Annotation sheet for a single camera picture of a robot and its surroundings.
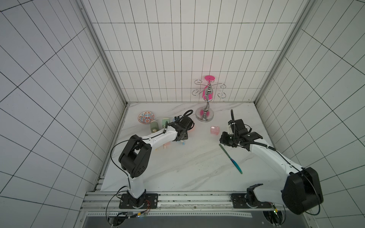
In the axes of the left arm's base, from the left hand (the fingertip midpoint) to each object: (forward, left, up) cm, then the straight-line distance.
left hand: (178, 137), depth 91 cm
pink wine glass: (+48, -25, -4) cm, 54 cm away
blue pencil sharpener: (-4, -3, -2) cm, 5 cm away
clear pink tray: (+9, -26, -5) cm, 28 cm away
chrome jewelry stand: (+25, -21, -5) cm, 33 cm away
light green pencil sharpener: (+14, +11, +1) cm, 17 cm away
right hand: (-2, -26, +5) cm, 27 cm away
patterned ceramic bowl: (+20, +26, -4) cm, 33 cm away
